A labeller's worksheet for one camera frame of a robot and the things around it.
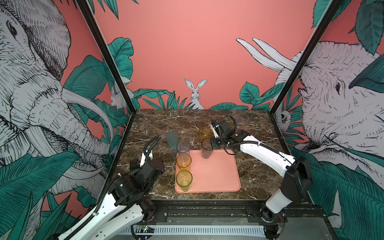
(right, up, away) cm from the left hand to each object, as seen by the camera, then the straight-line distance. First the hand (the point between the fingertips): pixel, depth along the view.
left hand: (149, 158), depth 70 cm
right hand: (+30, +7, +13) cm, 34 cm away
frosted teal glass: (+5, +6, +34) cm, 35 cm away
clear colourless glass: (+55, +20, +31) cm, 66 cm away
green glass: (+16, -12, +5) cm, 20 cm away
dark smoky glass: (+28, +3, +12) cm, 31 cm away
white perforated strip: (+23, -35, 0) cm, 42 cm away
